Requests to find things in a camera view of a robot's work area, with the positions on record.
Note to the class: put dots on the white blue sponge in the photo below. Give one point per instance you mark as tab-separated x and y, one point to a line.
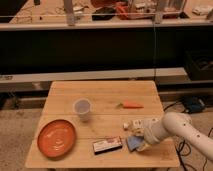
133	142

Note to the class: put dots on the clear plastic cup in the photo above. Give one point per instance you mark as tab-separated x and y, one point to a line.
82	108

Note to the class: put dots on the black white box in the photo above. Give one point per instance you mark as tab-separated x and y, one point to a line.
106	145

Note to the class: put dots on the black bin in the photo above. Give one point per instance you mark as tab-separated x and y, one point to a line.
199	65

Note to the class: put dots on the wooden table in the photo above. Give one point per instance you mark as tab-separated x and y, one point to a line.
106	120

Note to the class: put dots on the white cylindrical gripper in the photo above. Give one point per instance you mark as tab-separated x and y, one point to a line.
154	133

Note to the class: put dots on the blue device on floor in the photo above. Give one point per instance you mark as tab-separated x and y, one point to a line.
193	104

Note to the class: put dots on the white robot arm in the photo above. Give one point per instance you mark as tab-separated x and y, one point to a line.
171	124

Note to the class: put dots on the white packet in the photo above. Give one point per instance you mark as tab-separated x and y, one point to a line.
138	123

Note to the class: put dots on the orange ceramic bowl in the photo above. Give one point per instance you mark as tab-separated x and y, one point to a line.
56	138

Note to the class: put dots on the orange toy carrot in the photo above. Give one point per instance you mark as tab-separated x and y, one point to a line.
129	105

